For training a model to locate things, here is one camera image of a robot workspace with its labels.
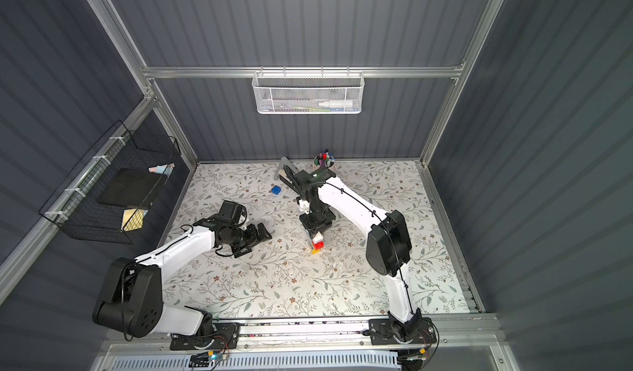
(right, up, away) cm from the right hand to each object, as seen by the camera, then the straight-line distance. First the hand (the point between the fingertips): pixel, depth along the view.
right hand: (314, 236), depth 81 cm
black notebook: (-56, +16, -6) cm, 59 cm away
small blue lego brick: (-18, +15, +27) cm, 36 cm away
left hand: (-18, -4, +5) cm, 19 cm away
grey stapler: (-16, +29, +38) cm, 50 cm away
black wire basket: (-61, +11, -19) cm, 65 cm away
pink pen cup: (+7, +25, +24) cm, 35 cm away
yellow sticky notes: (-45, +9, -20) cm, 50 cm away
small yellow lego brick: (-1, -8, +9) cm, 12 cm away
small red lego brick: (+1, -3, 0) cm, 3 cm away
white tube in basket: (+8, +48, +12) cm, 51 cm away
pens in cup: (+4, +29, +23) cm, 37 cm away
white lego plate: (+1, 0, -2) cm, 3 cm away
